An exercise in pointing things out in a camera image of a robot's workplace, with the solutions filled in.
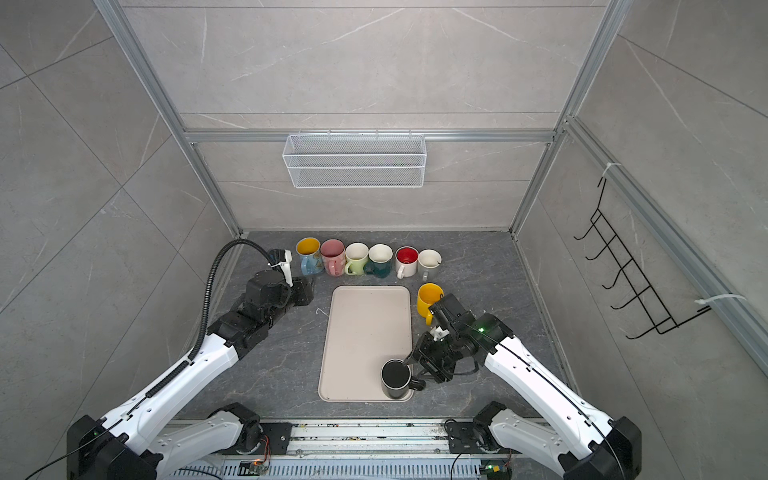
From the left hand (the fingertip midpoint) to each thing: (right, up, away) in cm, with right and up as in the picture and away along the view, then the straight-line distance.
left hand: (307, 270), depth 78 cm
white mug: (+28, +3, +28) cm, 40 cm away
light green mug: (+10, +4, +26) cm, 28 cm away
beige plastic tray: (+13, -19, +15) cm, 28 cm away
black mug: (+24, -28, -4) cm, 37 cm away
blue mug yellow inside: (-5, +3, +22) cm, 23 cm away
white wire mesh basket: (+10, +37, +24) cm, 45 cm away
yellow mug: (+34, -9, +17) cm, 39 cm away
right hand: (+26, -22, -8) cm, 35 cm away
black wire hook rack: (+78, -3, -13) cm, 79 cm away
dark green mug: (+18, +3, +25) cm, 31 cm away
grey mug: (+36, +2, +24) cm, 43 cm away
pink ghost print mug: (+3, +4, +21) cm, 21 cm away
